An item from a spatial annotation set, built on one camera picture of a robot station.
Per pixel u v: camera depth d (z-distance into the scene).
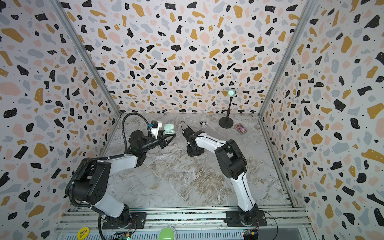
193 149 0.84
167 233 0.70
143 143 0.72
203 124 1.13
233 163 0.56
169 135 0.80
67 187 0.45
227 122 1.15
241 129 1.12
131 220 0.73
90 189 0.44
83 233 0.70
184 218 0.76
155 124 0.73
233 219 0.74
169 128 0.82
